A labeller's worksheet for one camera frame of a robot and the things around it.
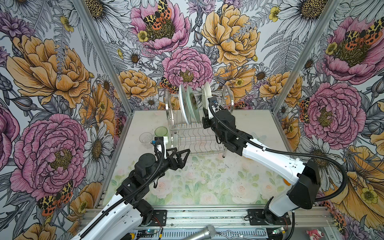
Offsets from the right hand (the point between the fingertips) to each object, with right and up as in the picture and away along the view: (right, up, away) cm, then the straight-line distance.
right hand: (206, 112), depth 74 cm
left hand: (-11, -20, -5) cm, 23 cm away
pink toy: (+47, -54, -8) cm, 73 cm away
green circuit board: (-28, -57, -4) cm, 63 cm away
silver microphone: (+1, -54, -7) cm, 54 cm away
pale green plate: (-6, +4, +7) cm, 10 cm away
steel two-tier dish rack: (-7, -15, +25) cm, 30 cm away
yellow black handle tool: (-33, -56, -6) cm, 65 cm away
